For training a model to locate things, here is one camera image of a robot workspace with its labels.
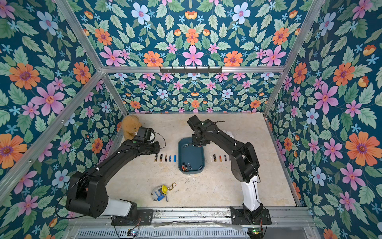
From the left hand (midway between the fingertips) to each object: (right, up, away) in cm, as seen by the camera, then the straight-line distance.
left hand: (160, 146), depth 89 cm
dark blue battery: (+41, -8, +7) cm, 42 cm away
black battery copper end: (-1, -8, +7) cm, 11 cm away
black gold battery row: (+2, -9, +5) cm, 10 cm away
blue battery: (+7, -9, +7) cm, 13 cm away
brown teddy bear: (-18, +13, 0) cm, 23 cm away
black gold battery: (-5, -8, +7) cm, 12 cm away
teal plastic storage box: (+18, -8, +4) cm, 21 cm away
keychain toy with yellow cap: (+3, -23, -11) cm, 25 cm away
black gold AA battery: (+33, -8, +7) cm, 35 cm away
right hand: (+23, +2, +2) cm, 23 cm away
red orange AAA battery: (+37, -9, +5) cm, 39 cm away
